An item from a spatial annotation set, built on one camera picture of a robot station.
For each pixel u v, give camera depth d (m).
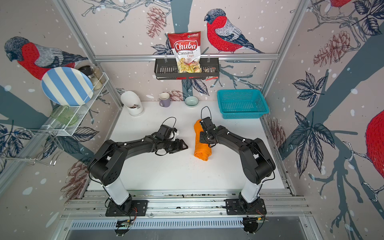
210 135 0.68
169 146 0.80
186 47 0.80
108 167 0.47
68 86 0.73
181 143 0.85
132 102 1.09
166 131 0.76
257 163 0.47
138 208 0.73
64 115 0.69
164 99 1.14
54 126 0.66
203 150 0.83
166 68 0.95
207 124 0.74
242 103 1.22
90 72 0.80
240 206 0.65
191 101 1.19
